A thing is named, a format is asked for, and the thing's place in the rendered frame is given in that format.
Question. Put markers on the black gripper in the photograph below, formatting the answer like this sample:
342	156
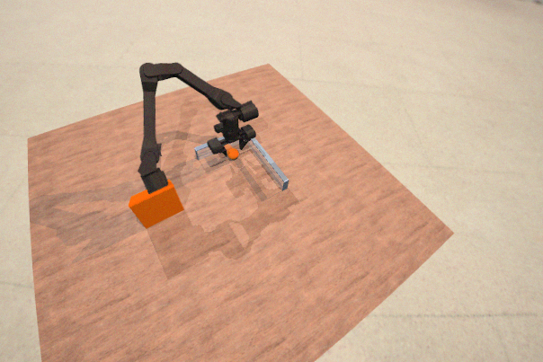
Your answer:
244	135

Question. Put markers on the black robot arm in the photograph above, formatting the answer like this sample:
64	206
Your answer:
150	74

